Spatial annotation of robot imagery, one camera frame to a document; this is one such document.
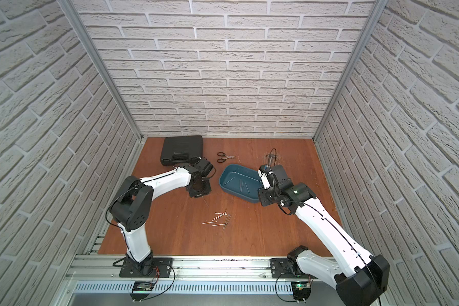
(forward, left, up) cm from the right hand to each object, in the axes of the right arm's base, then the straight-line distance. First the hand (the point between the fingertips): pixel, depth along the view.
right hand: (266, 192), depth 77 cm
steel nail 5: (+7, +10, -10) cm, 16 cm away
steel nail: (-5, +26, -16) cm, 31 cm away
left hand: (+10, +25, -13) cm, 31 cm away
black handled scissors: (+33, +18, -16) cm, 41 cm away
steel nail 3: (-2, +21, -16) cm, 26 cm away
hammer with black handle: (+31, -9, -15) cm, 36 cm away
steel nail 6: (+12, +6, -16) cm, 21 cm away
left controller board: (-28, +51, -15) cm, 60 cm away
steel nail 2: (-6, +21, -16) cm, 27 cm away
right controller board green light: (-32, -10, -18) cm, 38 cm away
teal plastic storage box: (+16, +9, -16) cm, 25 cm away
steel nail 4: (-2, +20, -15) cm, 25 cm away
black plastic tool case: (+36, +42, -10) cm, 56 cm away
